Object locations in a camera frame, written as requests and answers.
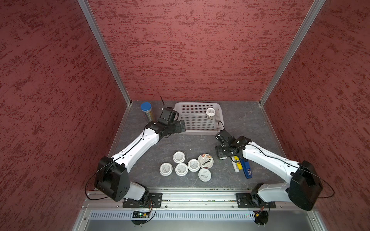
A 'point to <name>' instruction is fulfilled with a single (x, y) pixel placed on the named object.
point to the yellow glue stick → (239, 164)
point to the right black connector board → (261, 217)
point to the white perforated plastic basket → (200, 118)
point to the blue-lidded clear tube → (146, 107)
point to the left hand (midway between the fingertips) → (177, 129)
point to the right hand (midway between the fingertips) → (222, 153)
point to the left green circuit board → (138, 214)
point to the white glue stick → (235, 165)
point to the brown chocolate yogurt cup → (205, 160)
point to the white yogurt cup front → (204, 174)
